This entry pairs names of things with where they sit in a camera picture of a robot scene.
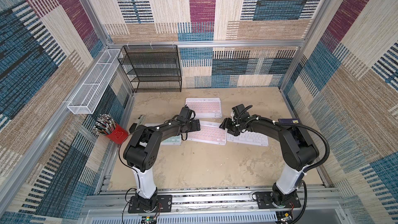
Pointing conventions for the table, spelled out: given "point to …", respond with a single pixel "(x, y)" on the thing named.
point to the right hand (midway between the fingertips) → (225, 130)
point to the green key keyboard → (174, 140)
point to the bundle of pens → (105, 125)
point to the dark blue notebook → (295, 121)
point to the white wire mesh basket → (84, 100)
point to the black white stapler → (140, 121)
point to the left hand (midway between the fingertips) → (196, 128)
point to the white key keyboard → (248, 137)
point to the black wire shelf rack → (152, 67)
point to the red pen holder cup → (118, 135)
